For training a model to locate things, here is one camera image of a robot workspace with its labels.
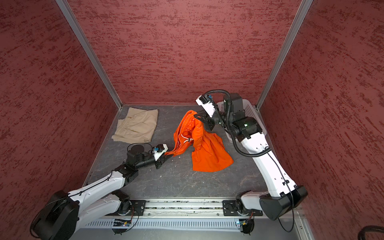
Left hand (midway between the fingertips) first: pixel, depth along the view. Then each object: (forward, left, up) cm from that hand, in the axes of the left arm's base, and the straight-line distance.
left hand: (171, 153), depth 80 cm
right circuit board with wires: (-31, -39, -12) cm, 51 cm away
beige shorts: (+25, +28, -10) cm, 39 cm away
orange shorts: (+3, -21, -4) cm, 22 cm away
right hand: (+6, -14, +25) cm, 29 cm away
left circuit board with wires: (-30, +24, -15) cm, 41 cm away
